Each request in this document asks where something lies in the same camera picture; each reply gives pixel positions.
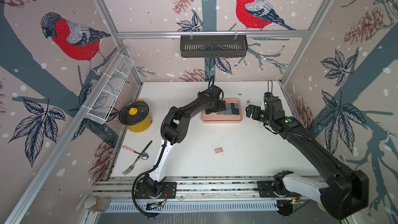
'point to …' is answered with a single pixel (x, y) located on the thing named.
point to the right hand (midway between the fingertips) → (253, 107)
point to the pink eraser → (218, 150)
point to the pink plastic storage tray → (213, 117)
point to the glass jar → (97, 204)
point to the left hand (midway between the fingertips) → (223, 106)
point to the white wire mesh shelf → (101, 110)
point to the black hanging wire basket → (213, 46)
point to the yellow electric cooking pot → (135, 115)
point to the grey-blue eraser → (223, 112)
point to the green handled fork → (128, 169)
